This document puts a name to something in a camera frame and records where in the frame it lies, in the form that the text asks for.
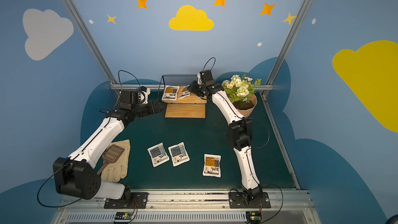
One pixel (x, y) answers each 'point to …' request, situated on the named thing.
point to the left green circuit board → (123, 215)
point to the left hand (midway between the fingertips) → (160, 104)
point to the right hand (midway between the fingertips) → (190, 86)
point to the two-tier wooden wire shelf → (180, 102)
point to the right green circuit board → (253, 215)
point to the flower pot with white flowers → (240, 90)
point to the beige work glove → (115, 171)
